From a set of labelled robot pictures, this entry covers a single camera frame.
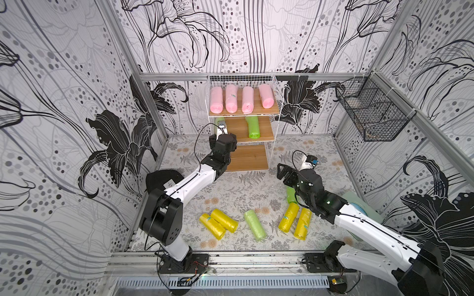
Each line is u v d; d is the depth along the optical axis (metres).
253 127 0.85
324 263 0.64
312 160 0.65
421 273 0.37
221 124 0.70
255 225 0.82
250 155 1.08
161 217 0.45
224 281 0.70
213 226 0.80
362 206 0.79
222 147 0.63
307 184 0.54
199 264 0.72
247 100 0.70
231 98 0.71
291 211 0.84
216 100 0.72
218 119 0.88
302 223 0.79
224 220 0.82
